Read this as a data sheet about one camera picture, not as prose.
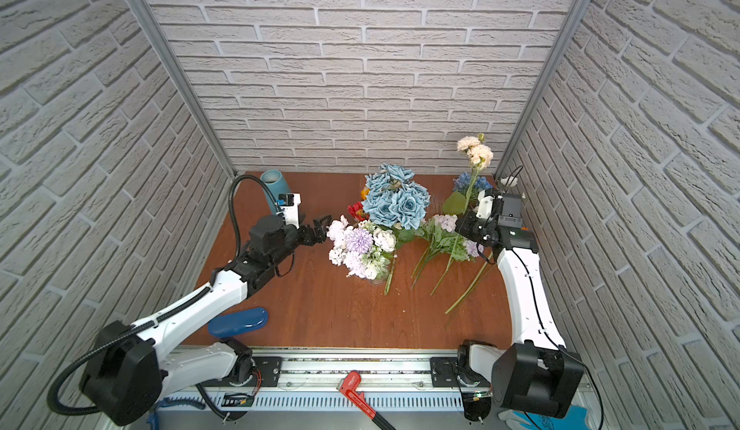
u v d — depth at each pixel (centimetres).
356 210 75
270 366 75
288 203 68
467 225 70
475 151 84
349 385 71
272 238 59
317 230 71
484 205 72
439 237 90
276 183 87
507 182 104
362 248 63
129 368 40
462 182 110
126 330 42
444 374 74
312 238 71
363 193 111
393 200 63
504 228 55
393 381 73
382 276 66
